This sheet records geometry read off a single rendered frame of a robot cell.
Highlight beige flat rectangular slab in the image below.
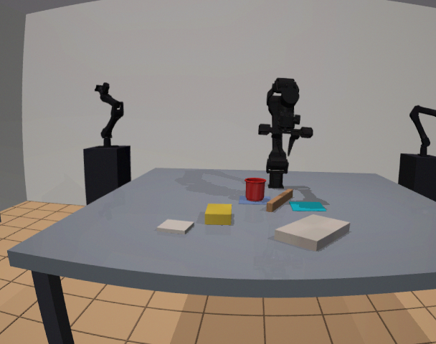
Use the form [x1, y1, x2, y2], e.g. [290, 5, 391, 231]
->
[157, 219, 194, 234]

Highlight dark red cup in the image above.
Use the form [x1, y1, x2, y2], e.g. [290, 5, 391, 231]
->
[245, 178, 266, 201]

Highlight beige flat block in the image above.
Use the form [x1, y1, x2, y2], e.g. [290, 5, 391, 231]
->
[274, 214, 351, 252]

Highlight tan wooden flat bar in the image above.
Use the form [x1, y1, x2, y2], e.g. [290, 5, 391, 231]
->
[267, 189, 293, 212]

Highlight yellow block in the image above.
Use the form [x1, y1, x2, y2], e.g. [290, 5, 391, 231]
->
[204, 204, 232, 225]

